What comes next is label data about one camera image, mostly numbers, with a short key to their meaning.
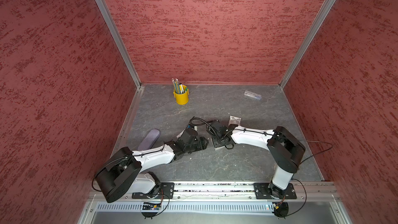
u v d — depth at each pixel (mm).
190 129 696
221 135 705
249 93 1160
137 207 709
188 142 672
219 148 828
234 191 755
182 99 1065
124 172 421
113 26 874
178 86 1029
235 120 992
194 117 735
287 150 470
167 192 746
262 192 737
